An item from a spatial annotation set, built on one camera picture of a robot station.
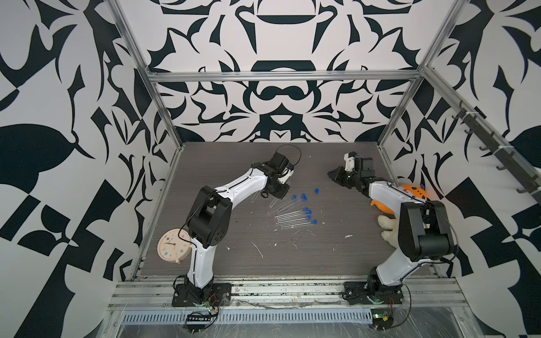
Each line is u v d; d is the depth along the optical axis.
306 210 0.94
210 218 0.51
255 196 0.63
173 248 0.82
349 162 0.87
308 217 0.92
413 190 0.92
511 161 0.55
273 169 0.73
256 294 0.76
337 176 0.84
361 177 0.74
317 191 1.02
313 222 0.91
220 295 0.74
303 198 0.99
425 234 0.47
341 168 0.85
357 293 0.73
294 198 0.99
